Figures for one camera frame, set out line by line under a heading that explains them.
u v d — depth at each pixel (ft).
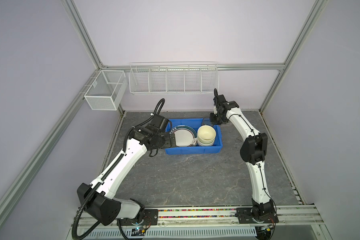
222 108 2.41
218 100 2.64
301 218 2.44
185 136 3.32
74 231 1.13
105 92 3.37
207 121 3.02
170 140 2.22
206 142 2.93
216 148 3.06
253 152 1.99
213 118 2.94
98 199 1.26
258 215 2.16
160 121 1.84
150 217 2.42
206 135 3.15
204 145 3.00
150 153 1.89
